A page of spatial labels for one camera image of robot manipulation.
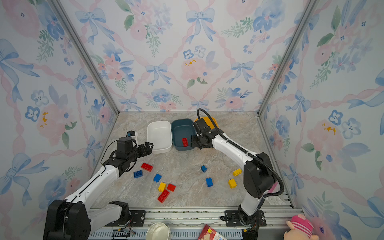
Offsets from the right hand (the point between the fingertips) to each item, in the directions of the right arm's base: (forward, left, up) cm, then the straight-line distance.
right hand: (195, 141), depth 88 cm
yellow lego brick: (-23, +18, -11) cm, 31 cm away
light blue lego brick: (-17, +22, -13) cm, 31 cm away
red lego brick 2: (-11, +29, -12) cm, 33 cm away
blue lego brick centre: (-20, -8, -11) cm, 25 cm away
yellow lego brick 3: (-20, -21, -12) cm, 32 cm away
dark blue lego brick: (-16, +33, -11) cm, 39 cm away
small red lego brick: (-23, +13, -12) cm, 29 cm away
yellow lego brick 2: (-14, -25, -11) cm, 30 cm away
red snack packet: (-44, -6, -9) cm, 45 cm away
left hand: (-3, +27, +1) cm, 28 cm away
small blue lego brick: (-12, -5, -11) cm, 17 cm away
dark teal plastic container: (+21, +11, -14) cm, 27 cm away
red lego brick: (+7, +7, -11) cm, 15 cm away
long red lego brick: (-28, +17, -12) cm, 34 cm away
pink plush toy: (-42, -48, -7) cm, 64 cm away
